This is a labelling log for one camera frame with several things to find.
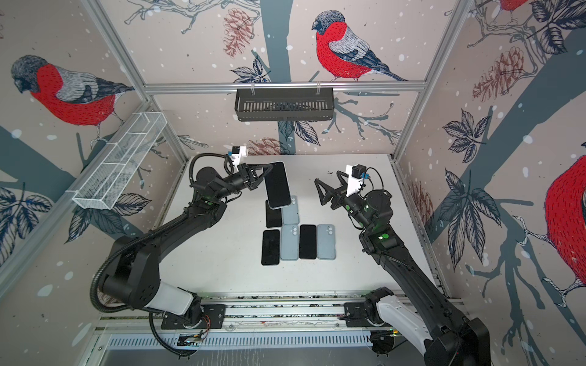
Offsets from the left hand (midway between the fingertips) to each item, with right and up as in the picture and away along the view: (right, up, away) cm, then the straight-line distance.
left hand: (270, 170), depth 68 cm
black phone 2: (+12, -29, +23) cm, 39 cm away
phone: (-3, -30, +21) cm, 37 cm away
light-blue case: (+5, -19, +31) cm, 37 cm away
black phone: (+2, -5, +2) cm, 6 cm away
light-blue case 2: (+5, -29, +23) cm, 37 cm away
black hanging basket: (+1, +33, +39) cm, 51 cm away
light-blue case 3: (+20, -29, +23) cm, 42 cm away
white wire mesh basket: (-54, +4, +10) cm, 55 cm away
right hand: (+16, -3, +1) cm, 17 cm away
